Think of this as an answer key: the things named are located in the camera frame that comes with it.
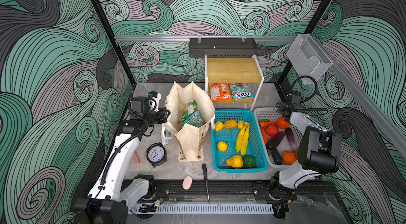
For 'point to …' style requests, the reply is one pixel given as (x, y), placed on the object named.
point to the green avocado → (249, 161)
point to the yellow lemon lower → (222, 146)
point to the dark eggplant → (271, 144)
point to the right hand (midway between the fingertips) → (288, 107)
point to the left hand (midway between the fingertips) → (170, 111)
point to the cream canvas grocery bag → (190, 139)
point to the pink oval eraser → (187, 183)
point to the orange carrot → (262, 124)
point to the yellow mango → (230, 123)
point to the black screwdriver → (205, 178)
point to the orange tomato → (282, 123)
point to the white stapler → (167, 142)
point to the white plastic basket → (271, 113)
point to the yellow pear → (235, 161)
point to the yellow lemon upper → (219, 126)
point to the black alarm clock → (156, 154)
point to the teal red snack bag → (195, 120)
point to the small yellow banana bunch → (242, 139)
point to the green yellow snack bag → (188, 109)
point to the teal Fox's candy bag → (241, 91)
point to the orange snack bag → (222, 91)
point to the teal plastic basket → (253, 147)
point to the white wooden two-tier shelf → (232, 80)
